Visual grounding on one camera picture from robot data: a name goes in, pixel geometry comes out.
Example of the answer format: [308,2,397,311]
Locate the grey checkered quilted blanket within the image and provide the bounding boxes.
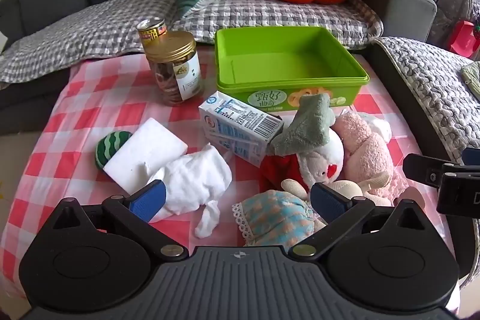
[0,0,384,89]

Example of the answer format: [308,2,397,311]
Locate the white cloth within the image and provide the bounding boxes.
[148,143,233,239]

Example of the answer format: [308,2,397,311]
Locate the pink checkered tablecloth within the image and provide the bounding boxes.
[0,50,463,307]

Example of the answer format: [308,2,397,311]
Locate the tin can red label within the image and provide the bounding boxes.
[136,17,168,54]

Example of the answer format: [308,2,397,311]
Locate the grey patterned cloth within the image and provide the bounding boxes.
[427,0,480,48]

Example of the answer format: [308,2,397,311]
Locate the green knitted pouch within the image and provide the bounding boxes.
[460,61,480,99]

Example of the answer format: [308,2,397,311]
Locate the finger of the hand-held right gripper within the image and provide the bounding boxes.
[462,147,480,166]
[403,153,448,190]

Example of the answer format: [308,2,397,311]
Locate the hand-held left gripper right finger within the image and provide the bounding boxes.
[289,182,428,260]

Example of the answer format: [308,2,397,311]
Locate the white blue milk carton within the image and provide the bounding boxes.
[198,91,284,156]
[205,134,271,168]

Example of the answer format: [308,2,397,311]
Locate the white foam block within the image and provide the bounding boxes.
[103,117,189,195]

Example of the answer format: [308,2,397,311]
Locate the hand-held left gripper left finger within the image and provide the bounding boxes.
[52,179,190,261]

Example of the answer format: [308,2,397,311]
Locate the pink fluffy plush toy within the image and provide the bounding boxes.
[333,110,410,201]

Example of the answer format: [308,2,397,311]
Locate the gold lid plastic jar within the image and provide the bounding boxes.
[145,31,205,107]

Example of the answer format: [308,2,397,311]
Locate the beige doll blue checkered dress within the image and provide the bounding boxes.
[232,178,394,249]

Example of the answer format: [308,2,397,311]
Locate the red plastic object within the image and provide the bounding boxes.
[448,20,480,60]

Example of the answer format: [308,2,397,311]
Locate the white rabbit plush green hat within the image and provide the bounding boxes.
[259,93,346,194]

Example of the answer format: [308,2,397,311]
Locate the green plastic box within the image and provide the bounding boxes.
[214,26,370,112]

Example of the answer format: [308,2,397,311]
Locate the green striped watermelon ball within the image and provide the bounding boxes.
[95,131,133,171]

